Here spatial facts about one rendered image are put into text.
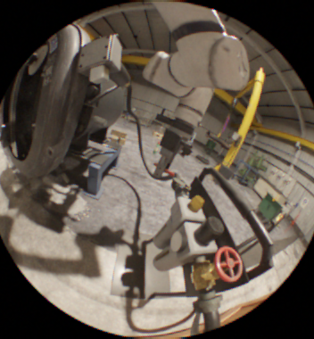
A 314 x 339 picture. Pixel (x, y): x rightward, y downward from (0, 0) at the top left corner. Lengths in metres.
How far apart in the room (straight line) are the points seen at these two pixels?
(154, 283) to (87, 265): 0.34
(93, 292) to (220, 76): 0.75
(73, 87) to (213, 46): 0.32
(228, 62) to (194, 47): 0.05
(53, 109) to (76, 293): 0.69
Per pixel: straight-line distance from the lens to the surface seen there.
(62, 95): 0.34
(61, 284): 0.66
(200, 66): 0.18
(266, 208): 2.80
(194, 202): 0.29
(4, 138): 0.64
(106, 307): 0.64
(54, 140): 0.38
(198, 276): 0.25
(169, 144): 0.29
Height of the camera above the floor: 0.63
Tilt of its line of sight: 24 degrees down
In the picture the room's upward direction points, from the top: 25 degrees clockwise
